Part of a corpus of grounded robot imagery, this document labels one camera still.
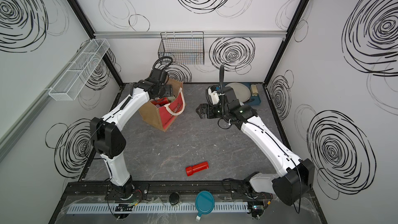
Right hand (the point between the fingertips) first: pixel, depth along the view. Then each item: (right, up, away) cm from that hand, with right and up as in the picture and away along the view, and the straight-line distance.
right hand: (203, 110), depth 74 cm
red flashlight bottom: (-6, -31, +4) cm, 31 cm away
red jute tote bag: (-22, -2, +11) cm, 25 cm away
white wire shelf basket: (-64, +13, 0) cm, 65 cm away
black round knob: (-13, -36, -10) cm, 39 cm away
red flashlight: (-27, +3, +25) cm, 37 cm away
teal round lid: (0, -38, -9) cm, 39 cm away
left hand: (-22, +10, +16) cm, 29 cm away
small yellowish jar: (+38, +10, +38) cm, 54 cm away
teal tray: (+36, +4, +34) cm, 50 cm away
